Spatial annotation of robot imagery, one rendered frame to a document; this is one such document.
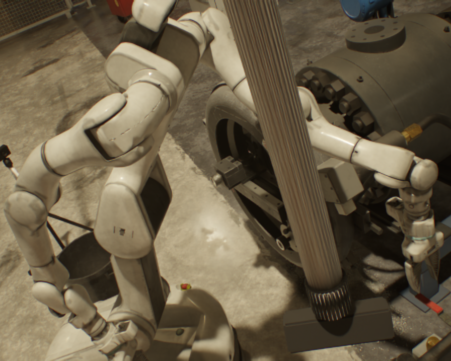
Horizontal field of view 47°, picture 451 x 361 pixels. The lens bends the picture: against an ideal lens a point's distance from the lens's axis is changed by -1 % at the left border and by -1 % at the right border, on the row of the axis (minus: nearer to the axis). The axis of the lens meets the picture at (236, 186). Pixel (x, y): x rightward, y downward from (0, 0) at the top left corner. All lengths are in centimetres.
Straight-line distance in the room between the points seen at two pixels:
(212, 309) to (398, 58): 108
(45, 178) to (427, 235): 85
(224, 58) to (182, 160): 219
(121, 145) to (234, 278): 157
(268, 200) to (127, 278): 57
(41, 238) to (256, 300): 127
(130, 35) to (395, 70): 105
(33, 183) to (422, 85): 131
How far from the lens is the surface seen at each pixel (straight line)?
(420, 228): 128
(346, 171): 145
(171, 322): 192
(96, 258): 253
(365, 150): 115
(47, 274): 128
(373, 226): 161
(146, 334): 161
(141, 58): 102
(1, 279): 323
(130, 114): 91
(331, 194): 147
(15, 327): 285
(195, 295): 188
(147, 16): 103
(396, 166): 113
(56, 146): 101
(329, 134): 118
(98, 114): 91
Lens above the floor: 164
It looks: 34 degrees down
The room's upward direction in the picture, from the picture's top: 20 degrees counter-clockwise
